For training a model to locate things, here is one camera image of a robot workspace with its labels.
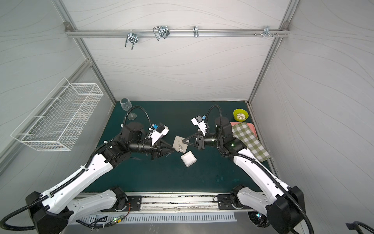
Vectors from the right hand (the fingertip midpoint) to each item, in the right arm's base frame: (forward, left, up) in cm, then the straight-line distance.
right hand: (183, 142), depth 65 cm
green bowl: (+39, -39, -25) cm, 60 cm away
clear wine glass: (+35, +44, -13) cm, 58 cm away
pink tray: (+31, -46, -29) cm, 62 cm away
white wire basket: (+6, +61, +4) cm, 61 cm away
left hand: (-4, +4, -1) cm, 6 cm away
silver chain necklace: (-3, +1, -1) cm, 3 cm away
